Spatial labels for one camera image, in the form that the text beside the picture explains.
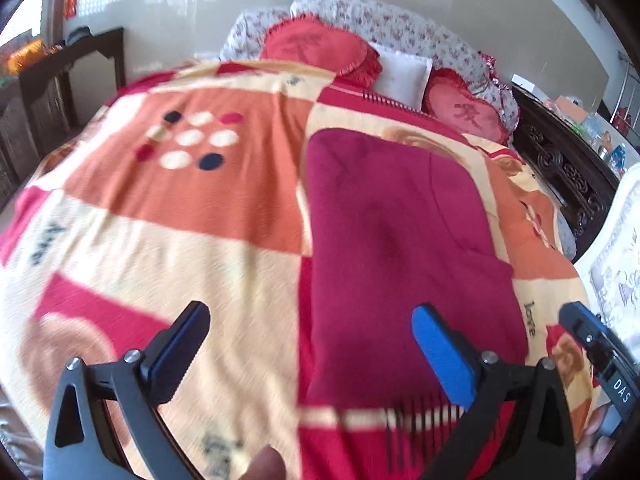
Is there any white square pillow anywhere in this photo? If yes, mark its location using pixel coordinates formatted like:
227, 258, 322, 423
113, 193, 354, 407
370, 42, 435, 111

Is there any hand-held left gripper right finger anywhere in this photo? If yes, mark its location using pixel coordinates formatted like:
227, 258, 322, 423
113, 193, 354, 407
411, 303, 576, 480

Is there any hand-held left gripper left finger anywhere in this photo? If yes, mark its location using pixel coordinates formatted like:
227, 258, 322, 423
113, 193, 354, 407
44, 301, 211, 480

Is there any person's left hand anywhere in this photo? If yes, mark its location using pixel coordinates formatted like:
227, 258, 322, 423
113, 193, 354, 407
244, 444, 287, 480

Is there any dark red knit sweater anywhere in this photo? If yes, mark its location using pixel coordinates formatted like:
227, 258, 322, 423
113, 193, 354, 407
301, 129, 531, 407

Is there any orange basket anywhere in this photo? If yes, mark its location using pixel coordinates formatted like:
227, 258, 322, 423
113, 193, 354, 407
7, 40, 48, 73

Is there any orange cardboard box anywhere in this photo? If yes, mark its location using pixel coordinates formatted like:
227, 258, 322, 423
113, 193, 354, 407
555, 95, 583, 121

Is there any orange red printed blanket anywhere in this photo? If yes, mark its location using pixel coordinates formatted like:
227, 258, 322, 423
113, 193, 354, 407
0, 57, 626, 480

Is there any red heart-shaped pillow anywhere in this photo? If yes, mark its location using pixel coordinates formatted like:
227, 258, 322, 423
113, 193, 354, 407
422, 69, 511, 145
261, 14, 383, 86

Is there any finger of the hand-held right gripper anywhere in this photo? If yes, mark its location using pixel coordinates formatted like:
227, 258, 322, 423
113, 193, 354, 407
558, 301, 618, 366

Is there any red patterned ribbon bow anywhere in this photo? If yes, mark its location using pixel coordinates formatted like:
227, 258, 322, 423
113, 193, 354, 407
477, 52, 513, 93

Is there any dark carved wooden cabinet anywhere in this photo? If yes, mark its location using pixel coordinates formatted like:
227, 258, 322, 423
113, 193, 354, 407
510, 85, 623, 261

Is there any window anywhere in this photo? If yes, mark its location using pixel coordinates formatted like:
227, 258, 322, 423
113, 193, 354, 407
0, 0, 51, 46

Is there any dark wooden side table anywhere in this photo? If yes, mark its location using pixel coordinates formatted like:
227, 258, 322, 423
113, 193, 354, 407
0, 27, 126, 201

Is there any metal stair railing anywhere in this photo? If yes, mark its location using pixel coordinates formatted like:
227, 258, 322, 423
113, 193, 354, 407
610, 50, 640, 126

